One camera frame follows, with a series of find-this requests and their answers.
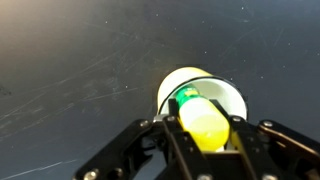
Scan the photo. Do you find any yellow green glue stick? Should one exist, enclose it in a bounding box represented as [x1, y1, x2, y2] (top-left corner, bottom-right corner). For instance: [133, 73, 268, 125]
[174, 84, 231, 153]

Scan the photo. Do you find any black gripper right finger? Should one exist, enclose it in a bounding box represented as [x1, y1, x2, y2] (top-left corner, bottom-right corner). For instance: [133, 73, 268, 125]
[209, 98, 320, 180]

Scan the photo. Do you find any yellow mug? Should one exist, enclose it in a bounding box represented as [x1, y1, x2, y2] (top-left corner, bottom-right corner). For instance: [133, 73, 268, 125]
[156, 66, 249, 153]

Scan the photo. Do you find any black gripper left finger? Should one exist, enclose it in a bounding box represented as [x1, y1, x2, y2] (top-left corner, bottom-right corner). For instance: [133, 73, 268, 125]
[72, 97, 215, 180]

